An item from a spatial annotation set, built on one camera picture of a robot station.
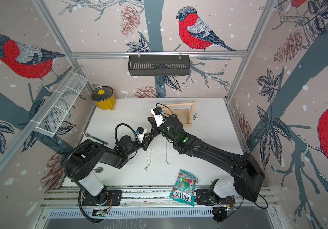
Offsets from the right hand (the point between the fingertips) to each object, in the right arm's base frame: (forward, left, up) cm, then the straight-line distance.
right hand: (149, 116), depth 73 cm
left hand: (0, -1, -17) cm, 17 cm away
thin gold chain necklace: (-7, -9, -29) cm, 31 cm away
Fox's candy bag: (-29, -19, -26) cm, 43 cm away
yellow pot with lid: (+31, +42, -17) cm, 54 cm away
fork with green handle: (+5, +49, -29) cm, 57 cm away
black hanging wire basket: (+51, 0, -1) cm, 51 cm away
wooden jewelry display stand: (+28, -21, -28) cm, 44 cm away
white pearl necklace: (-14, +2, -29) cm, 33 cm away
